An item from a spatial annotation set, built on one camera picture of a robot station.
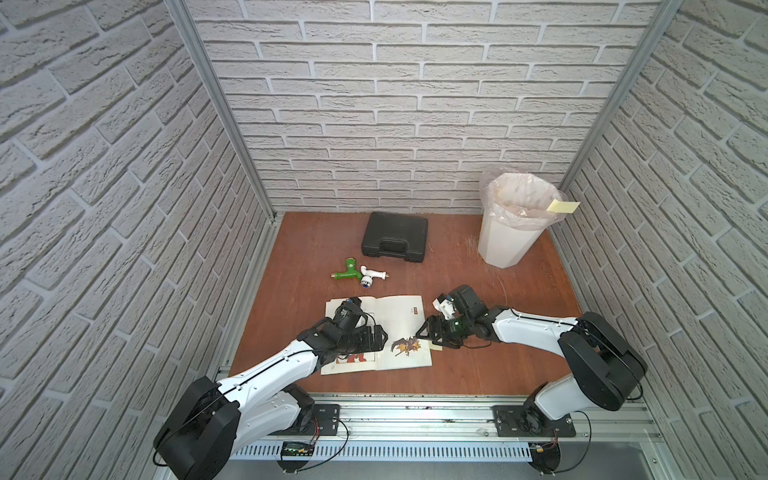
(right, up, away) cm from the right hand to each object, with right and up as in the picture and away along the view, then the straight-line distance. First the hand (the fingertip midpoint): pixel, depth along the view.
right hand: (427, 338), depth 85 cm
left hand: (-16, +2, -1) cm, 16 cm away
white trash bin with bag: (+32, +42, +15) cm, 55 cm away
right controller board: (+27, -24, -16) cm, 39 cm away
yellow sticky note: (+2, -3, +1) cm, 4 cm away
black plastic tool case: (-10, +31, +21) cm, 39 cm away
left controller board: (-34, -23, -14) cm, 43 cm away
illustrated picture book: (-8, +5, +5) cm, 10 cm away
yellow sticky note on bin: (+40, +39, 0) cm, 56 cm away
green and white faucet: (-20, +17, +14) cm, 30 cm away
